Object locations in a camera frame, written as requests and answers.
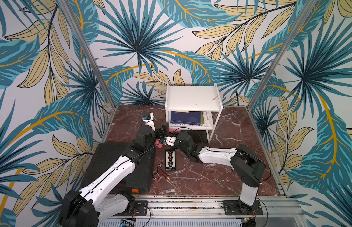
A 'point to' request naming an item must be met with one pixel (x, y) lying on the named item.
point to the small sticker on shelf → (213, 99)
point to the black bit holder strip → (170, 160)
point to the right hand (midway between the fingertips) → (171, 130)
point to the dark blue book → (189, 118)
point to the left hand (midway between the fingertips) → (161, 125)
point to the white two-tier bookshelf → (194, 98)
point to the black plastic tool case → (96, 155)
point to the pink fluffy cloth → (171, 130)
